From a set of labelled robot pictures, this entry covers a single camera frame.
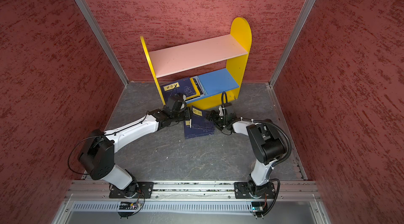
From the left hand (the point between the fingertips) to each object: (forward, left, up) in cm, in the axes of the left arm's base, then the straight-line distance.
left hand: (193, 115), depth 86 cm
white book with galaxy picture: (+22, -2, +1) cm, 22 cm away
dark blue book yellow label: (+17, +6, +6) cm, 19 cm away
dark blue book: (-4, -4, -5) cm, 8 cm away
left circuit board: (-41, +27, -14) cm, 51 cm away
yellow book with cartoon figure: (+16, -1, +4) cm, 17 cm away
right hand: (+1, -7, -9) cm, 12 cm away
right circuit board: (-41, -32, -14) cm, 54 cm away
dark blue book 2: (-2, +4, -14) cm, 15 cm away
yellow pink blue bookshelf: (+33, -5, 0) cm, 34 cm away
